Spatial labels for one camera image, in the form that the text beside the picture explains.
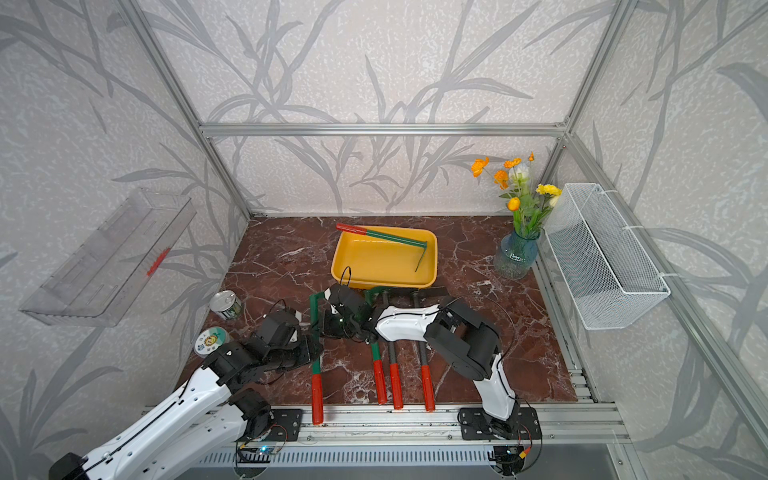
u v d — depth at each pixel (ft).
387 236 3.55
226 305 2.92
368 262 3.42
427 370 2.69
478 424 2.40
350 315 2.23
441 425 2.47
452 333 1.78
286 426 2.38
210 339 2.64
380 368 2.66
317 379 2.44
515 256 3.08
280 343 2.00
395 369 2.69
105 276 2.21
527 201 2.83
